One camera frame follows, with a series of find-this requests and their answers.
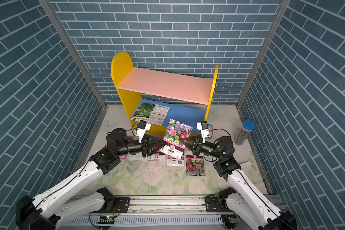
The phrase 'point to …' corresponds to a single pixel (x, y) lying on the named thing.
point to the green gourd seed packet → (143, 112)
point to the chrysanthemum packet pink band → (175, 131)
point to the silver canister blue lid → (242, 135)
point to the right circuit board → (235, 220)
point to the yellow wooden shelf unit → (154, 97)
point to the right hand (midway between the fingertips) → (183, 142)
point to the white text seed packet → (138, 157)
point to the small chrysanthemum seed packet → (195, 166)
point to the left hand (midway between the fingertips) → (165, 146)
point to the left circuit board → (106, 220)
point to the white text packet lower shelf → (158, 115)
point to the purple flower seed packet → (175, 162)
